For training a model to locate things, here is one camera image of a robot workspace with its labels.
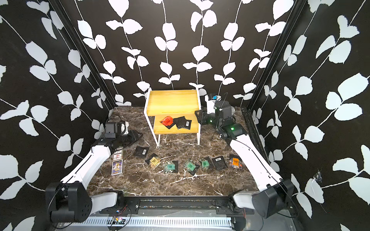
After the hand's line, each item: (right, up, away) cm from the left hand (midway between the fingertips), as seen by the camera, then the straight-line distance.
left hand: (141, 133), depth 85 cm
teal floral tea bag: (+18, -21, +3) cm, 28 cm away
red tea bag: (+15, +7, +6) cm, 17 cm away
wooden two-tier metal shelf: (+22, +12, -11) cm, 28 cm away
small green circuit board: (-7, -42, -14) cm, 45 cm away
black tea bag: (+24, +6, +4) cm, 25 cm away
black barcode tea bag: (+48, -20, +6) cm, 53 cm away
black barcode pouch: (-3, -13, +11) cm, 17 cm away
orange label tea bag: (+58, -20, +6) cm, 62 cm away
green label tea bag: (+30, -22, +3) cm, 37 cm away
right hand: (+33, +14, -11) cm, 37 cm away
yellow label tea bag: (+7, -19, +6) cm, 21 cm away
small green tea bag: (+38, -20, +5) cm, 43 cm away
